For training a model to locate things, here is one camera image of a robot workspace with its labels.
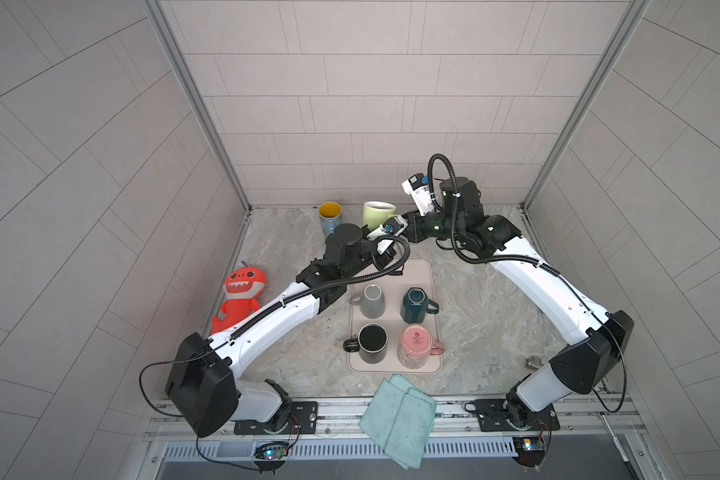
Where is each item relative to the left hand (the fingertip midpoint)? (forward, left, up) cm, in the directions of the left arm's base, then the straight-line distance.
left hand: (405, 228), depth 71 cm
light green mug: (+2, +7, +3) cm, 8 cm away
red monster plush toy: (-5, +45, -22) cm, 50 cm away
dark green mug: (-10, -4, -21) cm, 24 cm away
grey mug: (-9, +8, -22) cm, 25 cm away
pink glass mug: (-21, -3, -19) cm, 29 cm away
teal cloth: (-36, +1, -28) cm, 45 cm away
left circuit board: (-43, +30, -27) cm, 58 cm away
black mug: (-21, +8, -21) cm, 30 cm away
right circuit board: (-41, -29, -30) cm, 59 cm away
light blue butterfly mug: (+23, +23, -21) cm, 38 cm away
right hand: (0, +3, +1) cm, 4 cm away
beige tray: (+7, -7, -33) cm, 34 cm away
